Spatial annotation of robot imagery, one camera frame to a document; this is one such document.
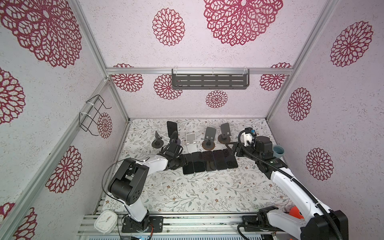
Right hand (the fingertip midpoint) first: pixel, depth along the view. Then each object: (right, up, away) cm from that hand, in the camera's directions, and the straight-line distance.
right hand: (231, 142), depth 79 cm
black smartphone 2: (-23, -18, +16) cm, 33 cm away
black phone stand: (-44, -2, +25) cm, 51 cm away
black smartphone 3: (-16, -14, +17) cm, 27 cm away
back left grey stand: (-31, -1, +28) cm, 41 cm away
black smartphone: (-34, +9, +18) cm, 39 cm away
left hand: (-25, -15, +16) cm, 33 cm away
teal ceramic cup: (+35, -7, +18) cm, 40 cm away
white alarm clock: (-62, -39, -6) cm, 74 cm away
